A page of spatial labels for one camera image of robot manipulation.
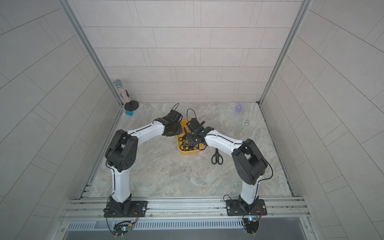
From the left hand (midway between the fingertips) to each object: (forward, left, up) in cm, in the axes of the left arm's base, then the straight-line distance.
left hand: (181, 129), depth 99 cm
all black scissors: (-19, -22, -2) cm, 29 cm away
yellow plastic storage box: (-10, -3, +20) cm, 22 cm away
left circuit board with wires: (-52, +23, -1) cm, 57 cm away
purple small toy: (+18, -41, +2) cm, 45 cm away
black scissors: (-23, -13, +16) cm, 31 cm away
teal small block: (+15, +41, -2) cm, 43 cm away
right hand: (-9, -7, +3) cm, 11 cm away
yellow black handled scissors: (-12, -3, -1) cm, 12 cm away
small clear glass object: (+6, -46, 0) cm, 46 cm away
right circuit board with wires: (-50, -36, -2) cm, 62 cm away
